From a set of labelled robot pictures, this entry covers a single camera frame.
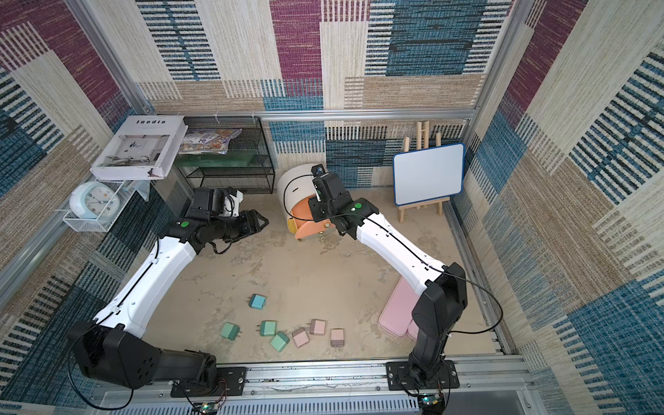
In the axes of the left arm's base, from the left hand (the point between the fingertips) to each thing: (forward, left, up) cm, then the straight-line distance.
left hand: (260, 222), depth 79 cm
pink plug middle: (-24, -17, -23) cm, 37 cm away
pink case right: (-25, -46, -23) cm, 57 cm away
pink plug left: (-26, -11, -24) cm, 37 cm away
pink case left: (-20, -42, -23) cm, 52 cm away
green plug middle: (-23, -1, -23) cm, 33 cm away
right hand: (+6, -17, +4) cm, 19 cm away
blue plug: (-15, +4, -23) cm, 28 cm away
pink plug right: (-26, -23, -24) cm, 42 cm away
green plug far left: (-24, +10, -23) cm, 35 cm away
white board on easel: (+26, -58, -6) cm, 64 cm away
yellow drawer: (+6, -8, -9) cm, 13 cm away
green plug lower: (-27, -5, -24) cm, 37 cm away
